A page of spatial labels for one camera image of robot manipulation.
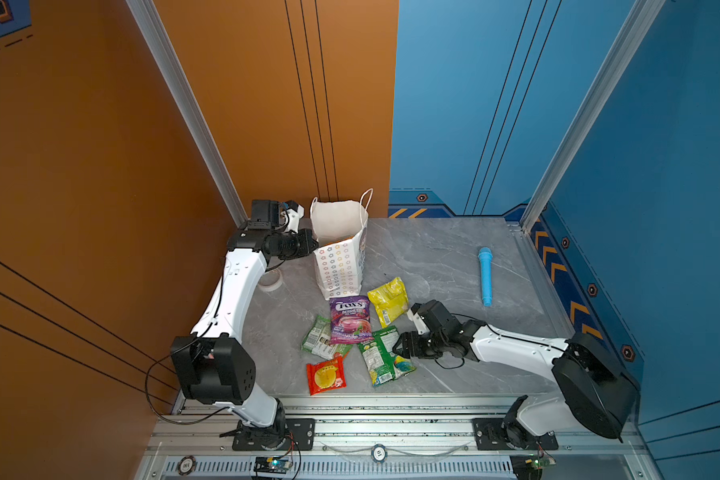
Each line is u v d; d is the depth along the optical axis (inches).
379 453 28.0
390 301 36.0
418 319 28.0
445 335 26.4
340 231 39.3
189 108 33.6
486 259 41.5
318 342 34.5
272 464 27.9
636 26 28.0
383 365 32.5
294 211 29.0
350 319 35.6
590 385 17.1
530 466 27.8
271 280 40.8
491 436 28.5
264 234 22.5
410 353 29.7
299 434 28.8
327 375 32.6
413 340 29.8
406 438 29.7
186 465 27.5
